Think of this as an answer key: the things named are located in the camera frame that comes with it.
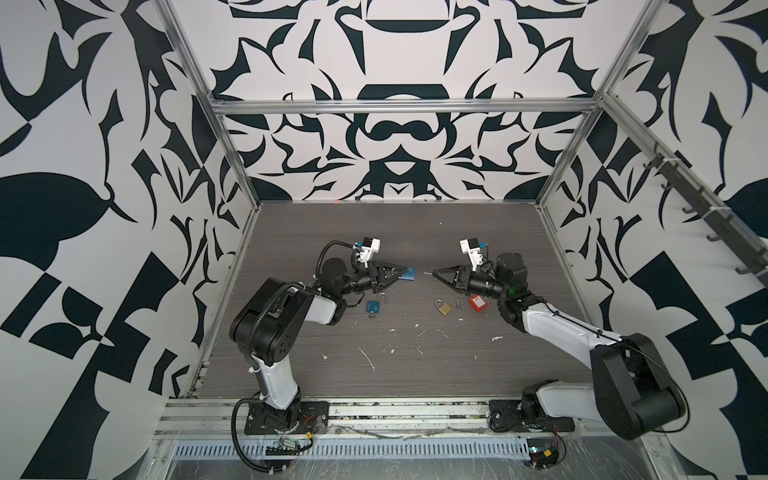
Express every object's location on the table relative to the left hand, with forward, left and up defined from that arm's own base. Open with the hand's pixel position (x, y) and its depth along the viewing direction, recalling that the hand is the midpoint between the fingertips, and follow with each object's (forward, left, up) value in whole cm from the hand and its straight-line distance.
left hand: (409, 266), depth 78 cm
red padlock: (-2, -22, -19) cm, 29 cm away
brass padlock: (-2, -12, -21) cm, 24 cm away
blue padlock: (-1, +10, -20) cm, 22 cm away
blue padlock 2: (-1, 0, -3) cm, 3 cm away
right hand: (-2, -7, -1) cm, 7 cm away
